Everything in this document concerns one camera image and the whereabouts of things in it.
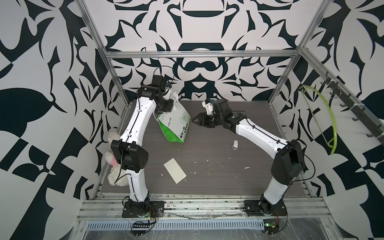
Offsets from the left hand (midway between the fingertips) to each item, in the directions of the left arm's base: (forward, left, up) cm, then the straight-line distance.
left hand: (165, 104), depth 84 cm
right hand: (-8, -15, -3) cm, 18 cm away
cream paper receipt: (-27, -4, -27) cm, 38 cm away
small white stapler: (-14, -41, -23) cm, 49 cm away
